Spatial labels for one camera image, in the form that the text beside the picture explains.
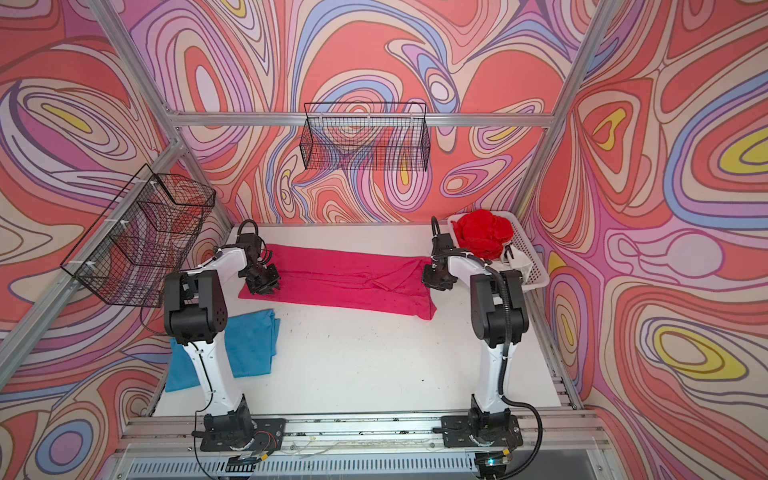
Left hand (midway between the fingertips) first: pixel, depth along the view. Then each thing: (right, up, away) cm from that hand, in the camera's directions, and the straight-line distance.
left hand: (283, 284), depth 102 cm
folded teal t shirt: (-4, -15, -15) cm, 22 cm away
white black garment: (+80, +9, -1) cm, 80 cm away
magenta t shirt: (+14, +2, +1) cm, 14 cm away
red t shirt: (+72, +18, +6) cm, 74 cm away
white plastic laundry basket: (+84, +15, +2) cm, 86 cm away
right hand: (+52, -1, -1) cm, 52 cm away
